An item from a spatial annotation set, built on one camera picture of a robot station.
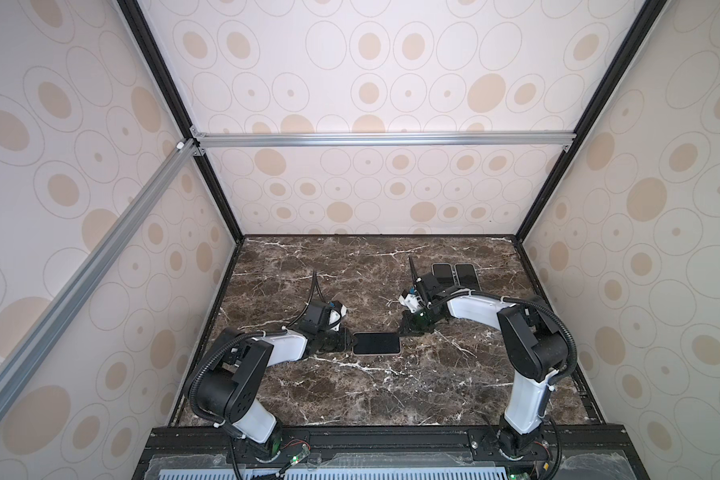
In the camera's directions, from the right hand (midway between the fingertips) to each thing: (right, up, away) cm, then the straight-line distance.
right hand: (399, 333), depth 93 cm
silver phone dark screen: (+18, +20, +18) cm, 32 cm away
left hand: (-11, 0, -4) cm, 12 cm away
